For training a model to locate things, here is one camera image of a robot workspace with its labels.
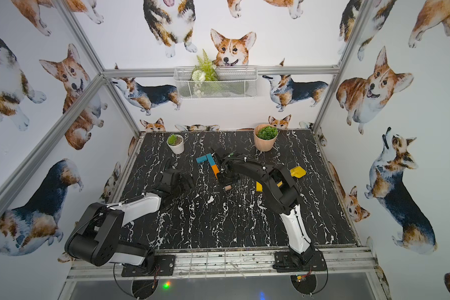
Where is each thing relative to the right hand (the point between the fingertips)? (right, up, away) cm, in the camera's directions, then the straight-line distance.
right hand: (223, 182), depth 93 cm
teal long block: (-8, +11, +13) cm, 19 cm away
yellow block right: (+18, -2, +1) cm, 18 cm away
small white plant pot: (-27, +20, +12) cm, 36 cm away
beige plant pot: (+21, +19, +12) cm, 31 cm away
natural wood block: (+3, -2, -3) cm, 4 cm away
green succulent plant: (+24, +26, +12) cm, 38 cm away
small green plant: (-29, +22, +11) cm, 38 cm away
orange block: (-5, +5, +9) cm, 12 cm away
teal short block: (-13, +11, +14) cm, 22 cm away
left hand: (-16, +2, 0) cm, 16 cm away
